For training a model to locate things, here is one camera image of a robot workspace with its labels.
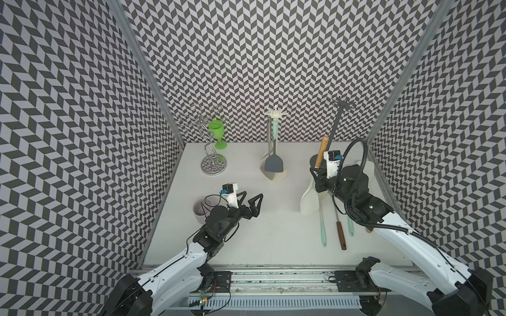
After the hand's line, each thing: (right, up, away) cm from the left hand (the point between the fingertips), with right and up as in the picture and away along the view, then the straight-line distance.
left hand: (254, 195), depth 77 cm
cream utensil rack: (+7, +6, +25) cm, 27 cm away
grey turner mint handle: (+9, +13, +15) cm, 22 cm away
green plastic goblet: (-20, +31, +25) cm, 45 cm away
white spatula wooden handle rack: (+22, -2, +1) cm, 22 cm away
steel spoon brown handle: (+36, -18, +5) cm, 41 cm away
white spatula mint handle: (+29, -17, +7) cm, 35 cm away
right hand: (+22, +10, -3) cm, 24 cm away
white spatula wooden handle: (+61, +9, +29) cm, 68 cm away
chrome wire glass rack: (-25, +12, +34) cm, 43 cm away
